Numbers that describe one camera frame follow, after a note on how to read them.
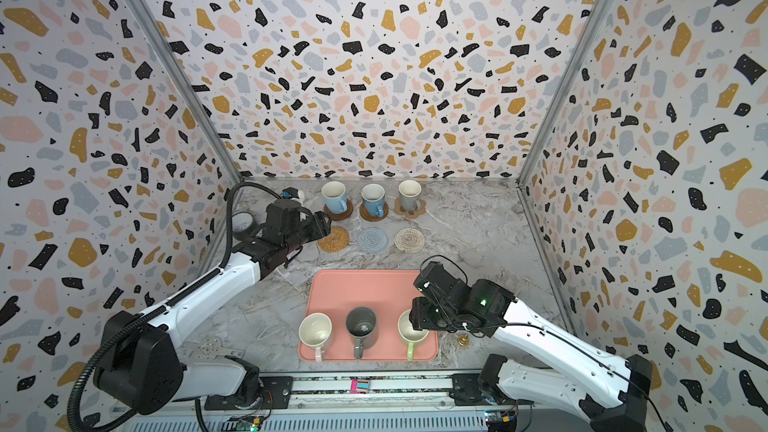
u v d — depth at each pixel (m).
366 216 1.10
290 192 0.74
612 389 0.40
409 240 1.03
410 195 1.04
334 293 0.90
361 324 0.82
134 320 0.41
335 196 1.03
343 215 1.06
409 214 1.10
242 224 1.07
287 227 0.64
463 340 0.81
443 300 0.52
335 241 1.03
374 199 1.03
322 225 0.76
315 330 0.79
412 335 0.82
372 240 1.03
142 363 0.40
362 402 0.73
